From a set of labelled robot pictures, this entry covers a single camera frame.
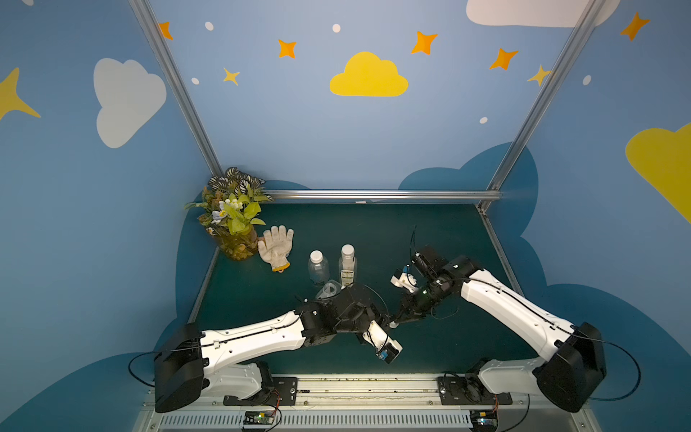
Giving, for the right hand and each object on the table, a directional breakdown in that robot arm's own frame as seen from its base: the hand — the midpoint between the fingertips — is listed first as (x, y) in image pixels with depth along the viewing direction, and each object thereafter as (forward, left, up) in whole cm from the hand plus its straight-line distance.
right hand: (398, 317), depth 74 cm
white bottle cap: (+18, +26, +1) cm, 31 cm away
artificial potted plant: (+31, +55, +10) cm, 64 cm away
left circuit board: (-24, +37, -15) cm, 47 cm away
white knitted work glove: (+31, +45, -12) cm, 56 cm away
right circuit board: (-21, -24, -17) cm, 36 cm away
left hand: (+2, +2, +4) cm, 4 cm away
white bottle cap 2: (+18, +16, +5) cm, 24 cm away
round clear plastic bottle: (+19, +26, -7) cm, 33 cm away
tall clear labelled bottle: (+21, +16, -10) cm, 28 cm away
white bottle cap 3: (-2, +2, +1) cm, 3 cm away
